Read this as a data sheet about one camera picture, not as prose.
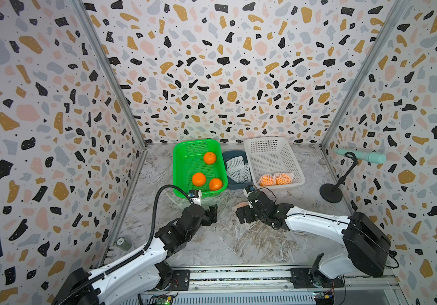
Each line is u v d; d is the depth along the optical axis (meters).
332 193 1.00
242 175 1.01
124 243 0.76
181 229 0.59
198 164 1.11
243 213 0.77
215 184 0.95
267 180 0.97
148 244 0.51
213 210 0.73
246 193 0.79
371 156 0.72
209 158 1.10
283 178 0.97
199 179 0.99
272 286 0.74
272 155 1.17
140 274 0.57
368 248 0.43
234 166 1.00
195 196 0.70
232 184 1.02
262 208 0.65
